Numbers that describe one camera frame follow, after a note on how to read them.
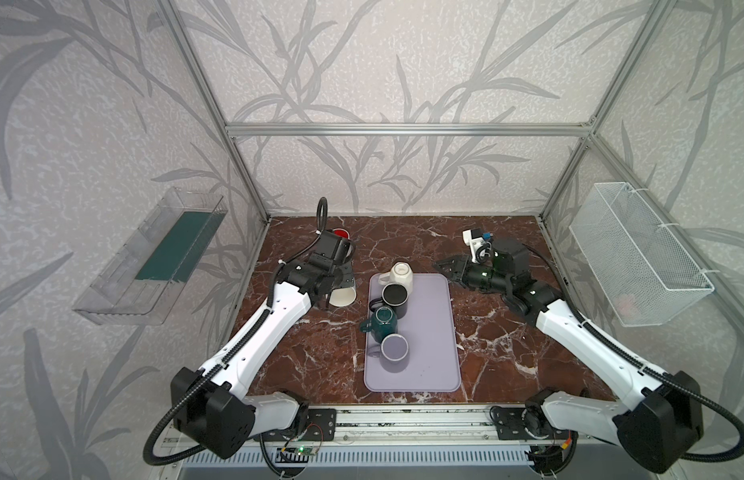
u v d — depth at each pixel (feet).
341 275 2.28
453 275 2.19
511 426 2.40
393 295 2.85
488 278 2.09
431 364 2.73
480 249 2.22
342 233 3.45
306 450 2.31
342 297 2.81
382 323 2.62
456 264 2.22
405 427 2.47
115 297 1.96
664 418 1.25
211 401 1.24
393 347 2.64
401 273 2.99
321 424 2.42
